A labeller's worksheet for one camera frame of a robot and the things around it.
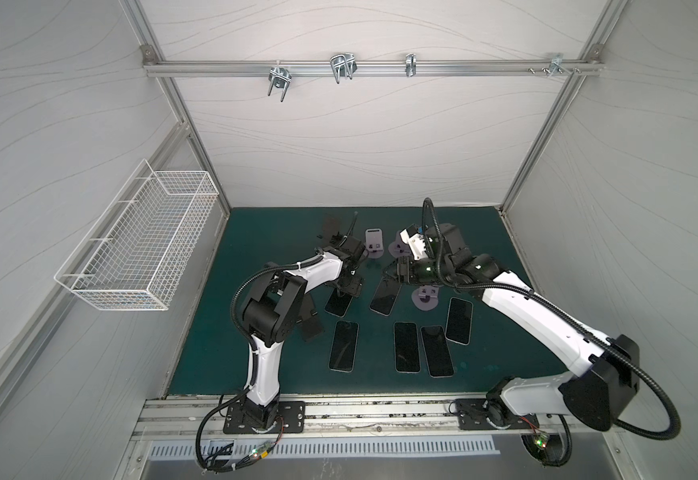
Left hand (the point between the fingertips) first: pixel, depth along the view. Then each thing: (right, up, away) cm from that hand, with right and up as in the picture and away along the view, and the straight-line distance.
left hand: (351, 282), depth 98 cm
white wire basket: (-50, +12, -29) cm, 59 cm away
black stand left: (-13, -9, -11) cm, 19 cm away
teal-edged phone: (+16, -17, -14) cm, 28 cm away
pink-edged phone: (+11, -4, -1) cm, 12 cm away
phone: (-5, -7, -3) cm, 9 cm away
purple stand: (+23, -3, -7) cm, 24 cm away
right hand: (+11, +8, -22) cm, 26 cm away
